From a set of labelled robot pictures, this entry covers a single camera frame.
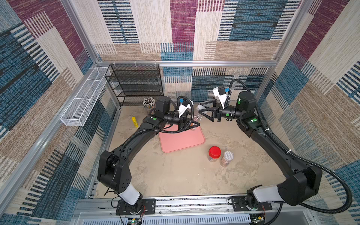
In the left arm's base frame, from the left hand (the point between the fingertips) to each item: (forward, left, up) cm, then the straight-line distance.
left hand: (198, 121), depth 71 cm
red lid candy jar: (-5, -11, -23) cm, 26 cm away
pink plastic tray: (+7, +14, -31) cm, 35 cm away
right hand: (+2, -2, +6) cm, 7 cm away
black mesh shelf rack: (+47, +45, -10) cm, 66 cm away
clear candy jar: (-4, +2, -1) cm, 4 cm away
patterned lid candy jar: (-10, -17, -19) cm, 28 cm away
